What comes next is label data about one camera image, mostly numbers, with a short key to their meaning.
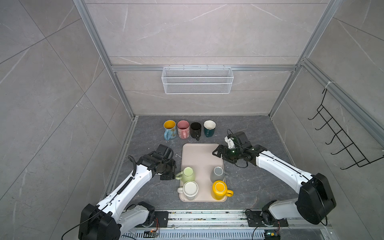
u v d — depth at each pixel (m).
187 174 0.78
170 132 0.99
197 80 1.01
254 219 0.73
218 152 0.75
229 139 0.79
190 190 0.77
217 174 0.79
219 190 0.74
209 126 1.03
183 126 1.03
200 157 1.02
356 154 0.60
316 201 0.40
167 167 0.66
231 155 0.71
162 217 0.73
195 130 1.01
